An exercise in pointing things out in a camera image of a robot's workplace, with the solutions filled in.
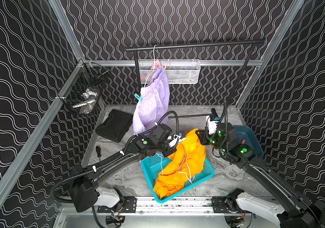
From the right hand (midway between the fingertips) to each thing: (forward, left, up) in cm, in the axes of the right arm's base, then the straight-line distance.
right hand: (197, 130), depth 74 cm
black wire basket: (+20, +66, +6) cm, 70 cm away
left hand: (-5, +12, -4) cm, 13 cm away
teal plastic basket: (-10, +25, -25) cm, 37 cm away
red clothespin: (+8, -36, -24) cm, 44 cm away
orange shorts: (-13, +6, -13) cm, 19 cm away
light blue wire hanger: (-17, +9, -15) cm, 24 cm away
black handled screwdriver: (+1, +62, -24) cm, 66 cm away
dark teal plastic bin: (+15, -40, -24) cm, 49 cm away
